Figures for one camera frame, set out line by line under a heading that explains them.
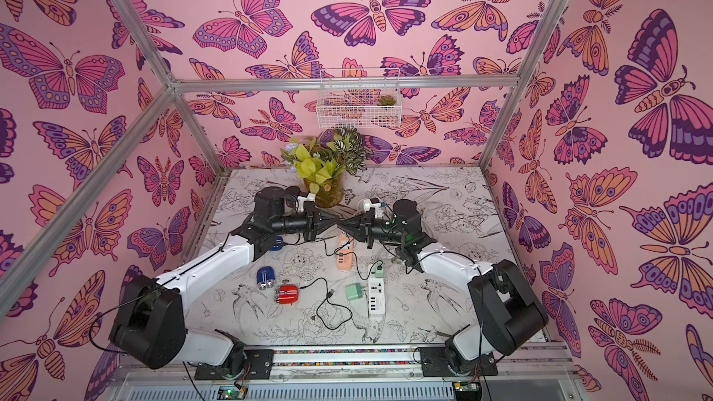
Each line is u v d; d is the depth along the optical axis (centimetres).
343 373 73
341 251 92
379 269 83
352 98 97
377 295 83
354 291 85
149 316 46
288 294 83
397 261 91
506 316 43
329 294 86
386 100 92
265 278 87
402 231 66
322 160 92
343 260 90
